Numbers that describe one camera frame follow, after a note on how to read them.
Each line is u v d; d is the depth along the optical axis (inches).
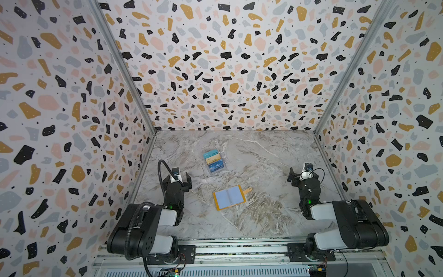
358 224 18.0
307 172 30.5
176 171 30.0
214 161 39.6
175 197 26.1
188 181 32.7
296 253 28.8
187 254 28.8
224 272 27.6
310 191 27.0
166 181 31.4
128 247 15.3
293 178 32.2
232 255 29.4
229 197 35.4
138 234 16.7
